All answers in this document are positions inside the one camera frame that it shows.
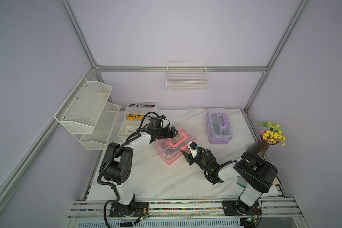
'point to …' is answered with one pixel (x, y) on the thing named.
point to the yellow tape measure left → (130, 117)
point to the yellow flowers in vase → (272, 136)
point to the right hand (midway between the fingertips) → (186, 149)
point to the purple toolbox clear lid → (219, 123)
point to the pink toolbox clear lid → (168, 147)
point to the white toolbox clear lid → (134, 114)
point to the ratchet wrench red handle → (138, 105)
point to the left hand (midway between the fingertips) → (172, 134)
